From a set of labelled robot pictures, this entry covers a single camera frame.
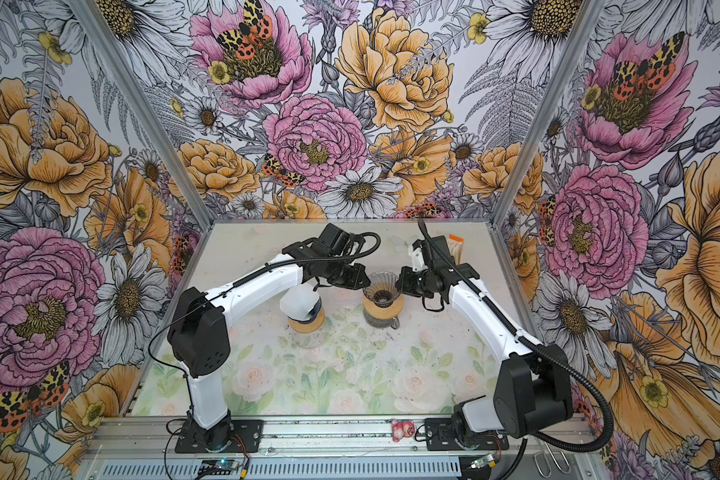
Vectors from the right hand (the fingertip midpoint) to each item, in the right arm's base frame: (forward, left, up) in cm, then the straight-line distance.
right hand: (397, 294), depth 83 cm
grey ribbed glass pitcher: (-2, +1, -13) cm, 13 cm away
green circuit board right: (-37, -19, -16) cm, 44 cm away
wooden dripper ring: (-3, +4, -5) cm, 7 cm away
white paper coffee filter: (-2, +27, +1) cm, 27 cm away
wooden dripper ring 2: (-8, +24, -3) cm, 25 cm away
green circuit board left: (-36, +44, -15) cm, 59 cm away
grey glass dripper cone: (+4, +4, -4) cm, 7 cm away
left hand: (+2, +9, 0) cm, 9 cm away
